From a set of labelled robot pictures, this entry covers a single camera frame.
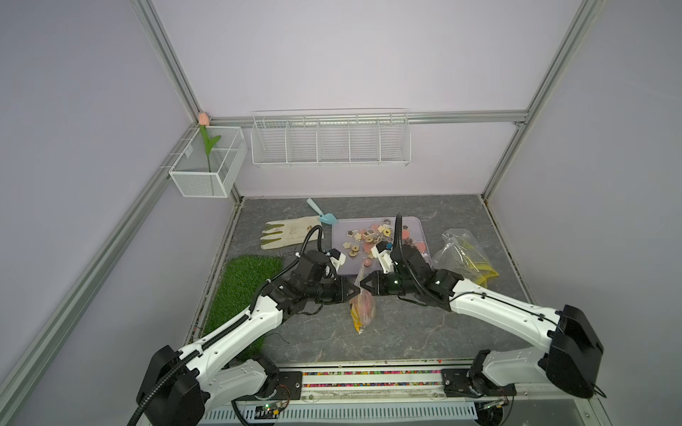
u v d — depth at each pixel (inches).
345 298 28.1
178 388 15.1
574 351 16.0
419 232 42.8
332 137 40.2
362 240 41.2
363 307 31.0
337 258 28.3
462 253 35.0
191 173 31.1
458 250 35.0
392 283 25.8
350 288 29.6
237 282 35.7
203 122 35.4
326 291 25.7
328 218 44.3
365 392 29.1
